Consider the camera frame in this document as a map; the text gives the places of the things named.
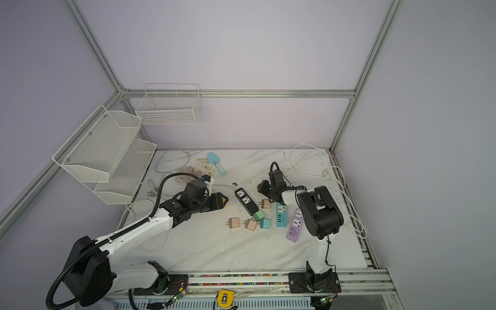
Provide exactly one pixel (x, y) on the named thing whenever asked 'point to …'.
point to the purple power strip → (295, 225)
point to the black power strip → (245, 201)
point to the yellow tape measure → (225, 298)
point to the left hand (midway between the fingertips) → (223, 201)
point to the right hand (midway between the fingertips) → (258, 186)
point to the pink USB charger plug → (250, 224)
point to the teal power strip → (281, 215)
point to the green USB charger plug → (259, 215)
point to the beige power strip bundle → (201, 167)
